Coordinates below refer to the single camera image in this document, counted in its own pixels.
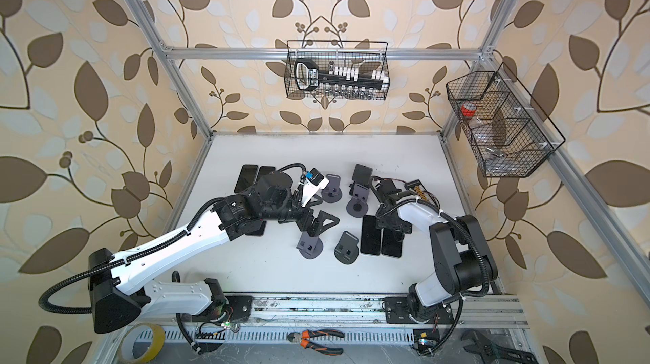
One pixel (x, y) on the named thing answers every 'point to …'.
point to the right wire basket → (506, 127)
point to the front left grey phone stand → (309, 247)
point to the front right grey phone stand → (347, 250)
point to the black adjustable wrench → (494, 353)
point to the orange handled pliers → (304, 338)
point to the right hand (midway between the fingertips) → (393, 226)
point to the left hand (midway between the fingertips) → (327, 207)
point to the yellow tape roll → (156, 345)
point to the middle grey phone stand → (357, 206)
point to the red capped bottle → (468, 108)
